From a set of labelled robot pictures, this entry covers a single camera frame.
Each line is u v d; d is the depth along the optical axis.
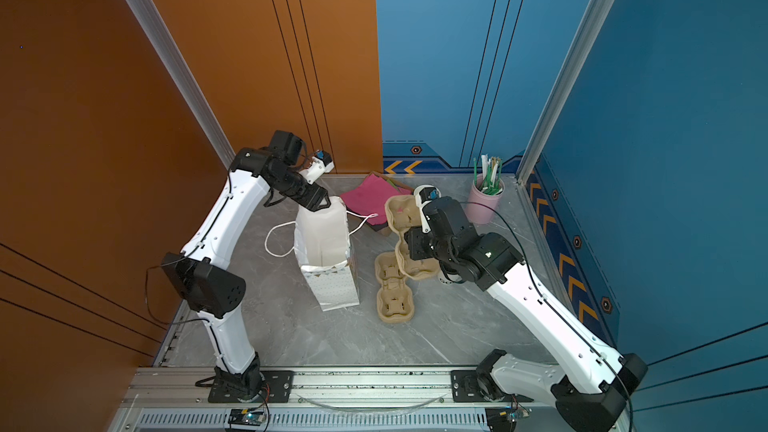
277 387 0.74
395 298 0.86
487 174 0.99
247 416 0.71
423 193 0.60
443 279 0.91
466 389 0.72
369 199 1.12
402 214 0.74
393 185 1.12
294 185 0.67
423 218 0.52
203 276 0.47
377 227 0.95
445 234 0.50
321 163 0.73
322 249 0.93
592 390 0.37
